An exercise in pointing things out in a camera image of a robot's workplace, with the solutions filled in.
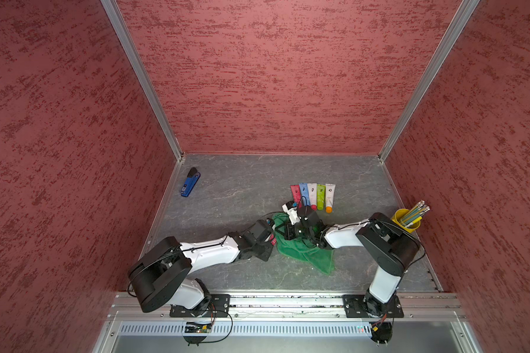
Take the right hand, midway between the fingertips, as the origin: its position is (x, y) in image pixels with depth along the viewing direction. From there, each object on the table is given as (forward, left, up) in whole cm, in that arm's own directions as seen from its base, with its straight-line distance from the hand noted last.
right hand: (276, 233), depth 91 cm
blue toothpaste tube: (+21, -14, 0) cm, 25 cm away
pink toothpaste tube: (-4, +1, +1) cm, 4 cm away
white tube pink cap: (+22, -18, -1) cm, 29 cm away
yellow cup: (+3, -50, +6) cm, 51 cm away
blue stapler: (+30, +42, +1) cm, 52 cm away
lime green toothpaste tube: (+20, -22, 0) cm, 30 cm away
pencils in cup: (+1, -54, +11) cm, 55 cm away
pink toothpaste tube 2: (+19, -10, 0) cm, 22 cm away
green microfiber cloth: (-11, -17, 0) cm, 21 cm away
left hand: (-7, +4, 0) cm, 9 cm away
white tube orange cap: (+20, -27, 0) cm, 34 cm away
